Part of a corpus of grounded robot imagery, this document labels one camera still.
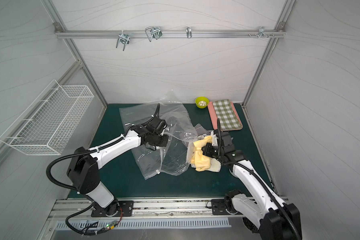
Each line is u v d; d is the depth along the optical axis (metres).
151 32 0.77
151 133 0.65
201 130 1.01
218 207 0.73
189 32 0.78
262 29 0.76
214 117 1.13
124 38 0.80
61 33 0.77
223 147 0.61
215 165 0.84
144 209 0.75
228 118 1.13
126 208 0.73
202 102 1.18
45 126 0.68
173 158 0.89
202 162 0.80
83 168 0.43
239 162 0.52
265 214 0.40
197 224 0.70
